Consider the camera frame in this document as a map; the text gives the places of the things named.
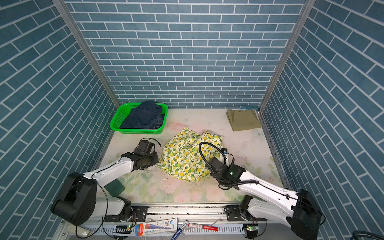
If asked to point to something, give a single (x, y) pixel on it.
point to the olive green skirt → (242, 119)
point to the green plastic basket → (122, 112)
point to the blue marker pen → (183, 225)
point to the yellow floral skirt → (180, 157)
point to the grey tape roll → (80, 232)
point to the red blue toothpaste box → (153, 227)
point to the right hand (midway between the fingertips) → (219, 168)
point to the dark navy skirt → (147, 115)
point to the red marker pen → (209, 227)
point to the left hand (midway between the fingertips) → (160, 159)
